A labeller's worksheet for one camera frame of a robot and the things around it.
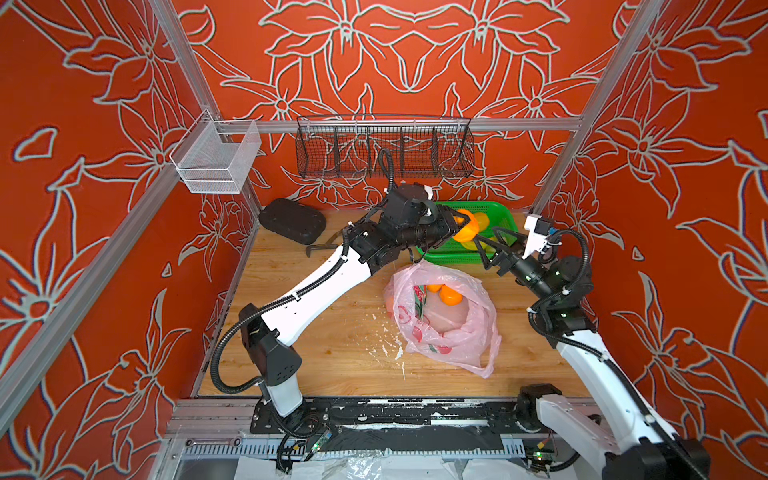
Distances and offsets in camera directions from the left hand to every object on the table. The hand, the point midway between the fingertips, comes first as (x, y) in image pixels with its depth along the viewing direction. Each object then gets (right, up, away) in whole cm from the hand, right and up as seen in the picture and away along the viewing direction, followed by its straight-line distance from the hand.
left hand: (470, 219), depth 62 cm
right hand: (+3, -4, +4) cm, 6 cm away
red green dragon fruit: (-7, -21, +26) cm, 34 cm away
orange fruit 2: (-2, -20, +30) cm, 36 cm away
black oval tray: (-53, +3, +48) cm, 72 cm away
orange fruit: (+2, -22, +28) cm, 35 cm away
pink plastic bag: (0, -28, +28) cm, 40 cm away
